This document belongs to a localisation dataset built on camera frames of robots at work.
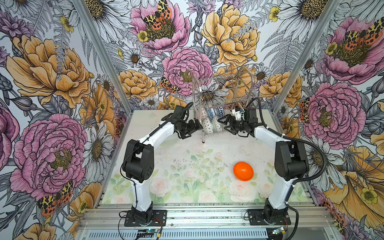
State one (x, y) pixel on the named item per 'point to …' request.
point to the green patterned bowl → (208, 126)
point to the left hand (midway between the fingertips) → (197, 134)
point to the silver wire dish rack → (214, 95)
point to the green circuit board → (277, 230)
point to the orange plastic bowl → (243, 171)
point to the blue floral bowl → (211, 113)
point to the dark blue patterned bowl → (204, 114)
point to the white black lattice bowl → (217, 126)
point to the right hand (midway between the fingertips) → (221, 126)
